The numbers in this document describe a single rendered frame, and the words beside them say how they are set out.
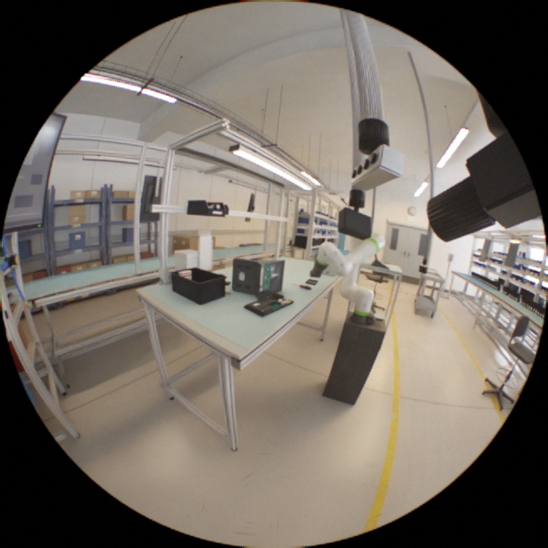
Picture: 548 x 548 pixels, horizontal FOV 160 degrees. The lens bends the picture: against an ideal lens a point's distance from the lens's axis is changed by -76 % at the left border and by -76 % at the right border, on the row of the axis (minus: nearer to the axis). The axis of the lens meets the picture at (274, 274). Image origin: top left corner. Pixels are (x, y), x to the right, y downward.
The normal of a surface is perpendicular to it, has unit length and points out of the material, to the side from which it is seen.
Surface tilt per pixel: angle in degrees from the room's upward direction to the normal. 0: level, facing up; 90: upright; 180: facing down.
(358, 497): 0
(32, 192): 101
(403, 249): 90
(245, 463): 0
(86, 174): 90
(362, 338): 90
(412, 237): 90
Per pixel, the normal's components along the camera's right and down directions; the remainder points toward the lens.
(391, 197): -0.51, 0.18
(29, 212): 0.96, 0.29
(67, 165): 0.86, 0.20
